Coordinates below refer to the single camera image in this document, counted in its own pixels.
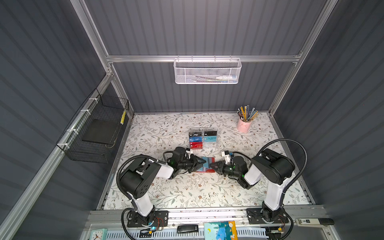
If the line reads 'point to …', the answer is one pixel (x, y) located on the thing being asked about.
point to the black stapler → (188, 228)
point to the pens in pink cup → (247, 114)
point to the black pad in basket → (101, 131)
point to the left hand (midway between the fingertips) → (207, 162)
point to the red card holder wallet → (210, 159)
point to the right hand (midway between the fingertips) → (211, 167)
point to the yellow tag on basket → (123, 117)
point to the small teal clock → (98, 234)
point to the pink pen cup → (243, 127)
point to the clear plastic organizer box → (203, 138)
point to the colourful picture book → (222, 230)
